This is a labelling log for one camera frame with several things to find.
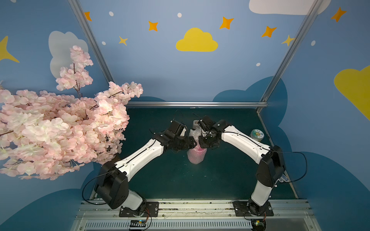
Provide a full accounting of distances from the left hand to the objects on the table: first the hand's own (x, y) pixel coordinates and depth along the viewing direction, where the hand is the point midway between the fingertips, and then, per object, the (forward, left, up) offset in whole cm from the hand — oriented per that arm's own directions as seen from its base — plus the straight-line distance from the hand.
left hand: (193, 143), depth 81 cm
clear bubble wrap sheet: (+2, -1, +7) cm, 8 cm away
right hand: (+2, -7, -4) cm, 8 cm away
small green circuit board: (-37, +28, -19) cm, 50 cm away
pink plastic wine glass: (-6, -2, -4) cm, 7 cm away
